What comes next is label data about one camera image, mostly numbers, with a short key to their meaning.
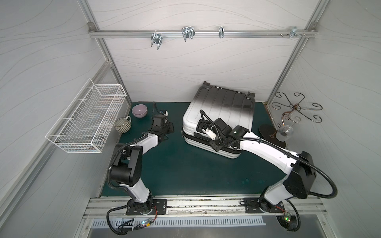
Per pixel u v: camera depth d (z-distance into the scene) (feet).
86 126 2.26
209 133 2.36
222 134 1.98
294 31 2.51
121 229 2.21
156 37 2.57
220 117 2.06
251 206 2.40
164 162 3.00
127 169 1.53
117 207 2.11
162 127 2.49
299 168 1.40
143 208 2.20
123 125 3.27
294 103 2.51
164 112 2.81
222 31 2.38
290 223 2.33
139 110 3.70
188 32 2.51
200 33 2.51
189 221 2.31
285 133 2.54
